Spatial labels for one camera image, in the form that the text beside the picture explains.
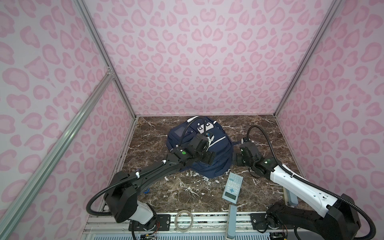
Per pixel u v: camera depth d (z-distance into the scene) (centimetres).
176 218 73
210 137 70
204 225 73
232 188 83
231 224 72
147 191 84
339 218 38
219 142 90
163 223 73
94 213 40
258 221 73
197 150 61
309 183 46
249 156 63
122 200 41
